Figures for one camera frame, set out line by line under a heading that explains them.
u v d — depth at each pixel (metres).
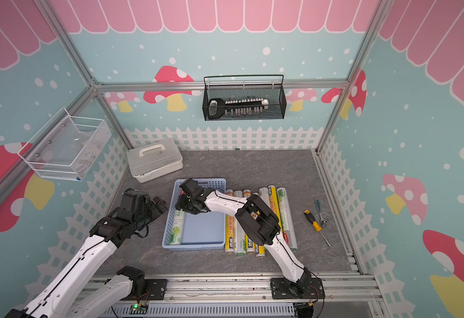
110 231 0.51
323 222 0.89
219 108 0.89
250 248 0.81
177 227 0.85
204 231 0.89
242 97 0.92
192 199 0.73
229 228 0.86
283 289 0.73
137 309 0.73
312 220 0.92
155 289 0.74
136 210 0.59
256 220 0.55
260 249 0.81
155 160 1.00
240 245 0.81
